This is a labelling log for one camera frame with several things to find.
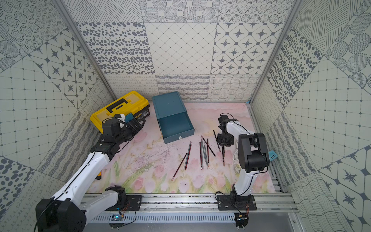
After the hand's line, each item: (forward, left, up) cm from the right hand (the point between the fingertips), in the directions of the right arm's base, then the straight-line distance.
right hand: (225, 146), depth 93 cm
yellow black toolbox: (+24, +64, +16) cm, 70 cm away
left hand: (+3, +51, +23) cm, 56 cm away
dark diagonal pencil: (+2, +12, -2) cm, 12 cm away
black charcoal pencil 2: (0, +2, -3) cm, 3 cm away
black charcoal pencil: (+2, +6, +3) cm, 7 cm away
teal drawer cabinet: (+18, +38, +20) cm, 46 cm away
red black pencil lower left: (-12, +30, -3) cm, 32 cm away
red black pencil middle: (-6, +17, -2) cm, 18 cm away
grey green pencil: (-4, +14, -3) cm, 15 cm away
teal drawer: (+5, +32, +15) cm, 35 cm away
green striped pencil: (-5, +25, -2) cm, 26 cm away
